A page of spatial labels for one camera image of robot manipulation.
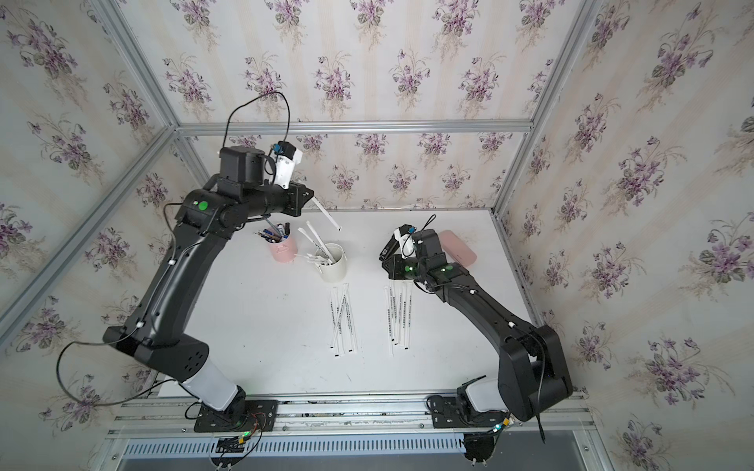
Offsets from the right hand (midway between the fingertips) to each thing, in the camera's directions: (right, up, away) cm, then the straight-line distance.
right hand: (387, 264), depth 83 cm
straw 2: (+1, -18, +6) cm, 19 cm away
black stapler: (+2, +4, +21) cm, 22 cm away
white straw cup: (-17, -3, +11) cm, 20 cm away
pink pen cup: (-34, +3, +16) cm, 38 cm away
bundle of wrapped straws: (-19, +2, +1) cm, 19 cm away
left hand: (-17, +18, -15) cm, 30 cm away
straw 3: (-13, -17, +8) cm, 23 cm away
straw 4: (-16, -24, +2) cm, 29 cm away
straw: (-16, +14, -8) cm, 23 cm away
